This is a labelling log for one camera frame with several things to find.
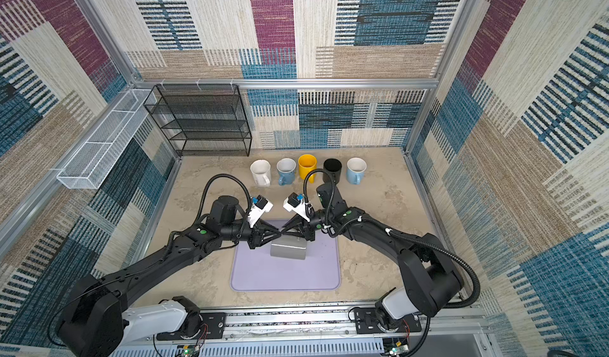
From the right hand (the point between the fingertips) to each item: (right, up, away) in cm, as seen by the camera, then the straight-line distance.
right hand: (288, 230), depth 78 cm
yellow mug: (+6, +23, +29) cm, 37 cm away
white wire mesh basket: (-59, +22, -6) cm, 63 cm away
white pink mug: (-13, +19, +23) cm, 32 cm away
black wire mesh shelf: (-43, +43, +33) cm, 69 cm away
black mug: (+17, +21, +24) cm, 37 cm away
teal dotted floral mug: (-3, +21, +27) cm, 34 cm away
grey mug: (0, -4, -3) cm, 5 cm away
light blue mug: (+26, +20, +22) cm, 39 cm away
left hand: (-3, -1, -1) cm, 3 cm away
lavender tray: (-12, -15, +5) cm, 19 cm away
